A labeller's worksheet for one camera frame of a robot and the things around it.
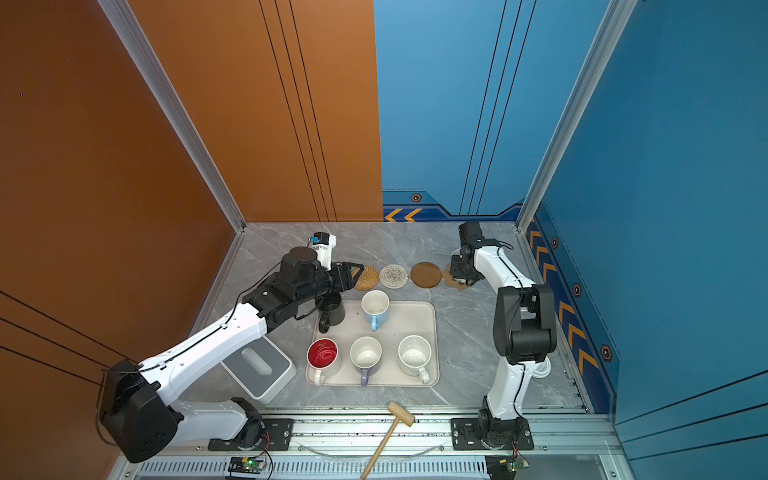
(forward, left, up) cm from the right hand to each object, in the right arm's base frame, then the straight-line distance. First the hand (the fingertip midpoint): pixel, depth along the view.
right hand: (460, 271), depth 97 cm
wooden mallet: (-41, +20, -6) cm, 46 cm away
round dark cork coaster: (+4, +10, -8) cm, 14 cm away
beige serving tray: (-13, +18, -7) cm, 23 cm away
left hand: (-11, +31, +18) cm, 37 cm away
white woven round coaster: (+3, +22, -7) cm, 23 cm away
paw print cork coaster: (+2, +3, -7) cm, 7 cm away
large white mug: (-25, +16, -6) cm, 30 cm away
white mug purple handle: (-24, +30, -6) cm, 39 cm away
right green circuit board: (-51, -4, -9) cm, 52 cm away
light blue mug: (-11, +27, -2) cm, 29 cm away
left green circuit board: (-51, +57, -8) cm, 77 cm away
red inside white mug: (-26, +43, -6) cm, 51 cm away
